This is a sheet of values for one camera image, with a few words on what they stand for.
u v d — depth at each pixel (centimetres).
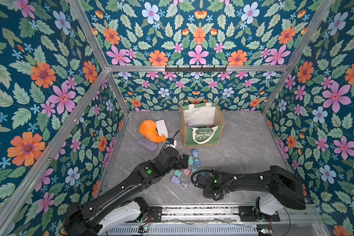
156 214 74
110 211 45
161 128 105
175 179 82
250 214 73
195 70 91
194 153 94
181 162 66
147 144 98
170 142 65
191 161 90
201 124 107
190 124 100
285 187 41
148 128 99
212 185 59
